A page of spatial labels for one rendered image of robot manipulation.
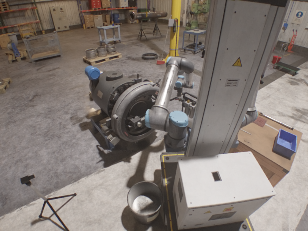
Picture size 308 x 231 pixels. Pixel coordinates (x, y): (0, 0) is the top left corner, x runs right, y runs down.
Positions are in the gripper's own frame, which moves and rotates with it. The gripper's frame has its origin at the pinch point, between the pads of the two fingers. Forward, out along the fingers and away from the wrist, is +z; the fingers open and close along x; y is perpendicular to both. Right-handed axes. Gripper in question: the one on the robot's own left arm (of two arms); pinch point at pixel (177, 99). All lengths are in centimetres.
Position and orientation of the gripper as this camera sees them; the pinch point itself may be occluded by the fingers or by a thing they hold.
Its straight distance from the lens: 234.2
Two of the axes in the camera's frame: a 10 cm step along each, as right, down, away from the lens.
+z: 0.0, 7.9, 6.1
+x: -2.1, -6.0, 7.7
